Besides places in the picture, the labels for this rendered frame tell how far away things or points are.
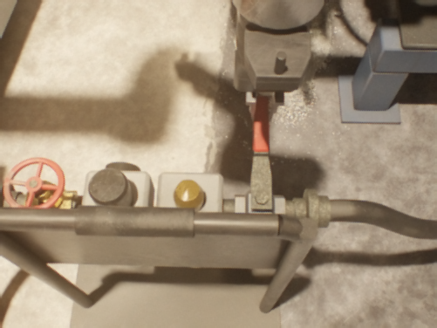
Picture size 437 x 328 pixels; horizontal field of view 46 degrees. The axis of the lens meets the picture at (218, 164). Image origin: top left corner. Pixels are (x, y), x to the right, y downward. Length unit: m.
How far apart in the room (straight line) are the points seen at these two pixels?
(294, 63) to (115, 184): 0.26
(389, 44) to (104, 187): 0.67
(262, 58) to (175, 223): 0.18
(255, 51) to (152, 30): 0.91
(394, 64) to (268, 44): 0.65
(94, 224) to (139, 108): 0.74
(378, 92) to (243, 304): 0.55
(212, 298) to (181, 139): 0.37
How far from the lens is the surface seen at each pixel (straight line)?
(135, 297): 1.08
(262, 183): 0.64
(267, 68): 0.47
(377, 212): 0.69
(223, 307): 1.07
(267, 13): 0.47
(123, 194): 0.61
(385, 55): 1.09
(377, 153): 1.23
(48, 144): 1.25
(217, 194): 0.64
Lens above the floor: 1.06
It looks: 66 degrees down
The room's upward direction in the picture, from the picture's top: straight up
